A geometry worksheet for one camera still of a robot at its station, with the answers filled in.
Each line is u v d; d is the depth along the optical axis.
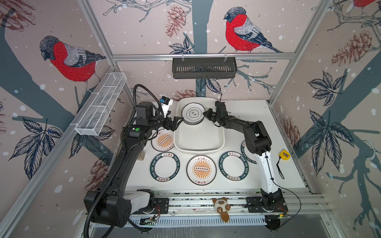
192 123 1.06
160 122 0.63
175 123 0.66
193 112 1.08
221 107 0.88
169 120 0.64
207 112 0.97
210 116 0.96
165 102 0.62
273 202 0.64
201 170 0.86
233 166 0.86
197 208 0.73
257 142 0.63
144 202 0.63
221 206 0.71
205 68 1.04
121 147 0.47
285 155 0.90
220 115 0.88
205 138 0.98
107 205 0.37
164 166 0.86
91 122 0.71
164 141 0.98
